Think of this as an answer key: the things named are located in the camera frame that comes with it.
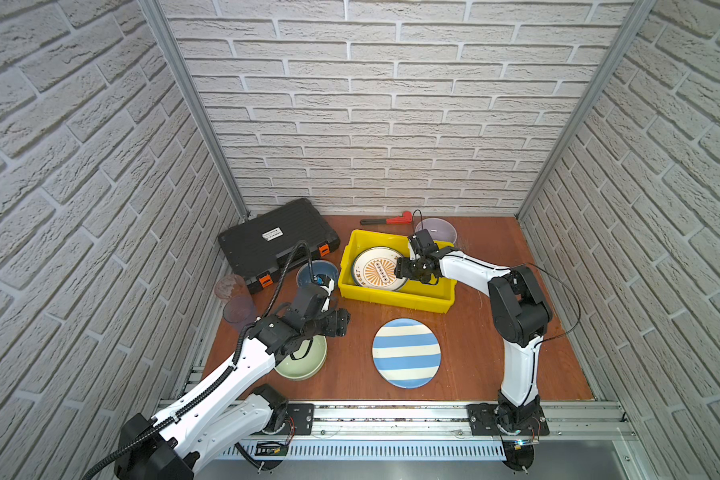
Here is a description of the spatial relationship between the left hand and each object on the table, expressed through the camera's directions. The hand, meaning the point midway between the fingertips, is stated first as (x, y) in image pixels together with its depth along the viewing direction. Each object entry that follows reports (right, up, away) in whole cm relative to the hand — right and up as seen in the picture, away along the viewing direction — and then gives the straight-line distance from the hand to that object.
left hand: (339, 311), depth 79 cm
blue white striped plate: (+19, -14, +6) cm, 24 cm away
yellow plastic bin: (+22, +3, +9) cm, 24 cm away
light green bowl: (-9, -13, 0) cm, 16 cm away
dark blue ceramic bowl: (-9, +10, +19) cm, 23 cm away
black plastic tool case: (-30, +17, +23) cm, 42 cm away
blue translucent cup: (-32, -3, +10) cm, 33 cm away
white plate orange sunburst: (+10, +10, +22) cm, 26 cm away
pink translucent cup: (-33, +6, +8) cm, 35 cm away
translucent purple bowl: (+34, +23, +31) cm, 52 cm away
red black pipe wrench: (+22, +29, +39) cm, 54 cm away
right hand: (+19, +9, +20) cm, 29 cm away
